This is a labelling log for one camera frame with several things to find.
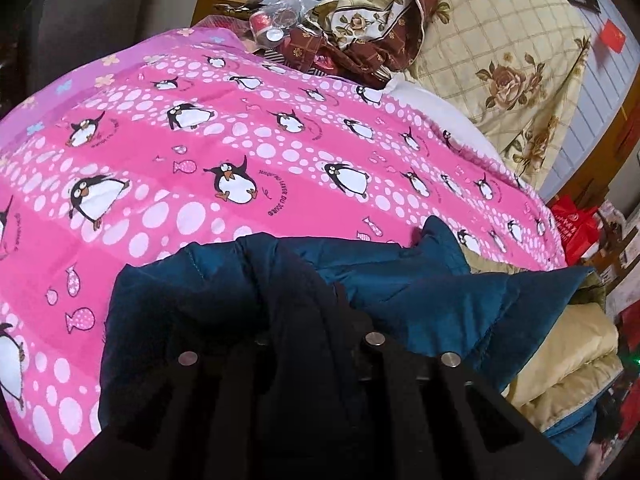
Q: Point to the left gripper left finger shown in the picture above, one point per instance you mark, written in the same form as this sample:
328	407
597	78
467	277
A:
187	417

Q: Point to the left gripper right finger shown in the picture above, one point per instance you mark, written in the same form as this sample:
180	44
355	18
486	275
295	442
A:
434	418

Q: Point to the dark blue puffer jacket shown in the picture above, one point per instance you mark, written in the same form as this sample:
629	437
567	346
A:
303	304

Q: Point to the red shopping bag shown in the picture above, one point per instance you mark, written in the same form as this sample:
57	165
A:
578	228

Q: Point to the pink penguin bed quilt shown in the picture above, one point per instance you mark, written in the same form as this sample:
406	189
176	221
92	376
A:
186	138

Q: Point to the white pillow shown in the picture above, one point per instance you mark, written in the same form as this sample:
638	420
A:
446	116

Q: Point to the cream floral quilt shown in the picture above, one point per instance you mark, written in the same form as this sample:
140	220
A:
514	68

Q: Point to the clear plastic bag of items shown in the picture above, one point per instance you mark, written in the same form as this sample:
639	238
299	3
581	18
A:
272	23

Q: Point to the brown floral cloth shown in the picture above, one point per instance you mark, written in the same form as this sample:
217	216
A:
366	41

